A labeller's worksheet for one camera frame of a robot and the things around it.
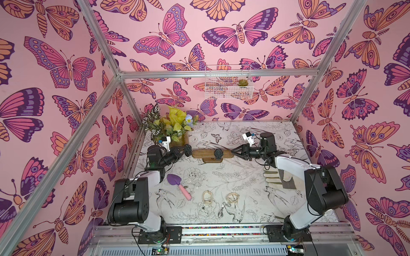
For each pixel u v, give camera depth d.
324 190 0.46
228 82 0.95
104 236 0.76
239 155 0.80
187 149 0.87
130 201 0.45
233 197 0.85
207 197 0.85
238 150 0.84
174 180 0.90
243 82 0.92
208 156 0.93
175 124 0.88
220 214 0.80
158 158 0.72
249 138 0.83
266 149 0.72
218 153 0.92
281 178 0.90
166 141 0.83
